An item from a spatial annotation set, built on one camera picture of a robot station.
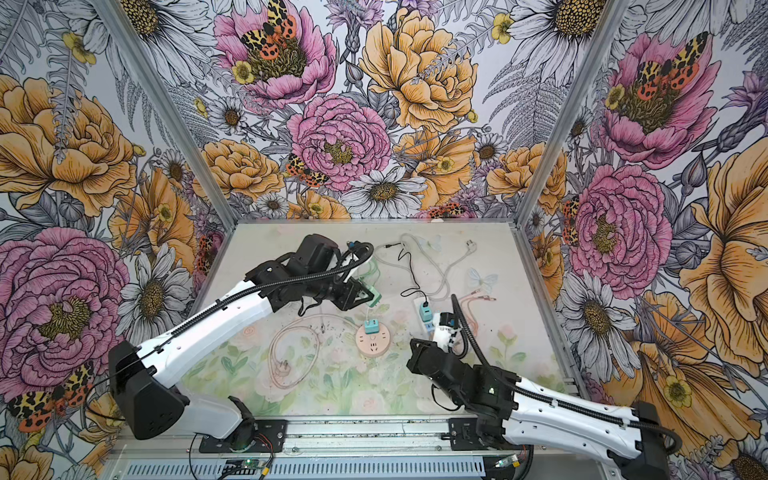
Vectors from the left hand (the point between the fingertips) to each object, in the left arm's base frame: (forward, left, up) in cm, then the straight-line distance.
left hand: (363, 302), depth 74 cm
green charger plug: (+1, -3, +1) cm, 3 cm away
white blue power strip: (+3, -18, -20) cm, 27 cm away
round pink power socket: (-3, -2, -20) cm, 20 cm away
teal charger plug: (+1, -1, -14) cm, 15 cm away
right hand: (-10, -11, -8) cm, 17 cm away
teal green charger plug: (+5, -17, -15) cm, 24 cm away
